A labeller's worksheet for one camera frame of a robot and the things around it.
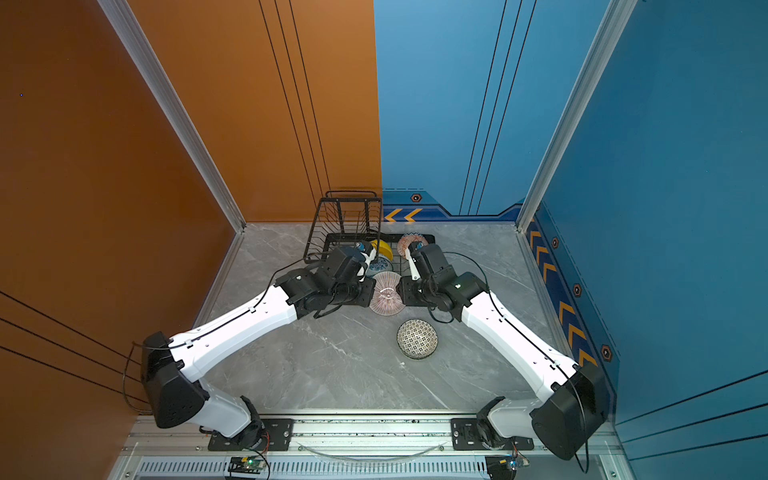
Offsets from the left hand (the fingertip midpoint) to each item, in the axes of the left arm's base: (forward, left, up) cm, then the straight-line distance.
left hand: (376, 283), depth 77 cm
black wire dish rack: (+27, +11, -3) cm, 30 cm away
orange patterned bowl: (+29, -9, -15) cm, 34 cm away
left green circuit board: (-37, +30, -23) cm, 53 cm away
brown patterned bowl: (-7, -12, -19) cm, 23 cm away
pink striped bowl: (-2, -3, -4) cm, 5 cm away
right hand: (0, -6, -2) cm, 7 cm away
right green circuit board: (-37, -30, -22) cm, 53 cm away
